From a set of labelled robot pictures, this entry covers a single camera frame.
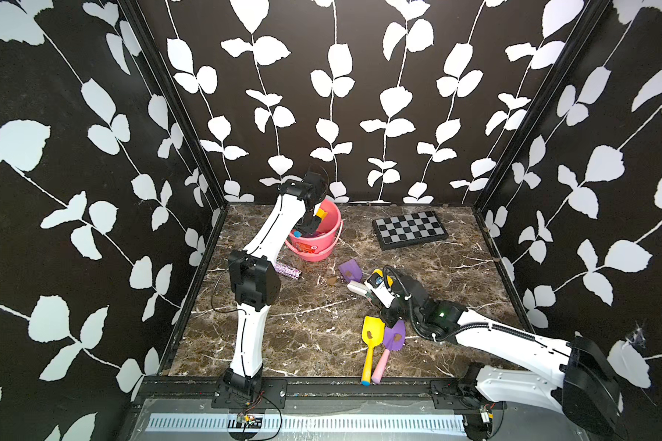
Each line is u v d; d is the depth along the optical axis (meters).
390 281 0.67
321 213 1.00
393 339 0.84
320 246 0.93
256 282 0.55
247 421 0.70
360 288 0.84
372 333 0.84
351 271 0.98
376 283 0.69
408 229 1.10
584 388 0.39
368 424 0.70
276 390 0.75
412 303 0.59
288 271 0.95
